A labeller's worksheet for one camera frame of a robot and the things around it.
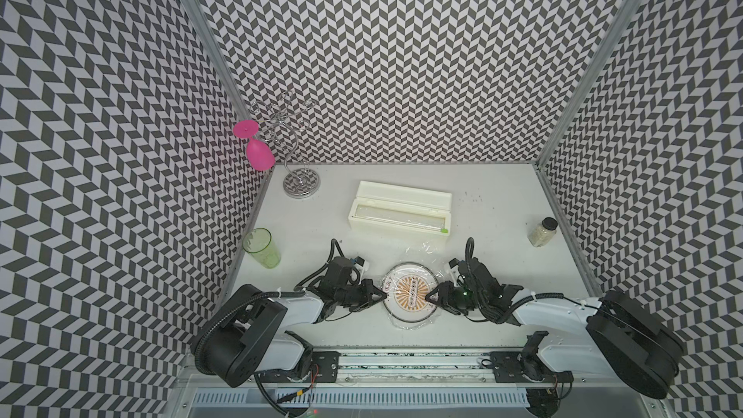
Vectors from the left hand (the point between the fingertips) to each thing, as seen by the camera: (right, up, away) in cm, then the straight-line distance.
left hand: (385, 299), depth 84 cm
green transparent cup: (-43, +14, +13) cm, 47 cm away
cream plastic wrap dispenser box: (+5, +25, +23) cm, 34 cm away
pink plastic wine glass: (-41, +44, +9) cm, 61 cm away
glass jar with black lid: (+49, +19, +5) cm, 53 cm away
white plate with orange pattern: (+7, +3, +3) cm, 8 cm away
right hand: (+13, -1, -2) cm, 13 cm away
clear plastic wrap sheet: (+15, +11, +9) cm, 21 cm away
